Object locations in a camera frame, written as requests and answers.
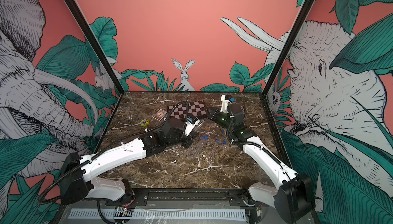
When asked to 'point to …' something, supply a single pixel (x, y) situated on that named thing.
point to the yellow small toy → (144, 122)
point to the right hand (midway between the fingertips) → (202, 107)
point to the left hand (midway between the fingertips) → (197, 130)
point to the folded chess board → (196, 108)
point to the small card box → (160, 114)
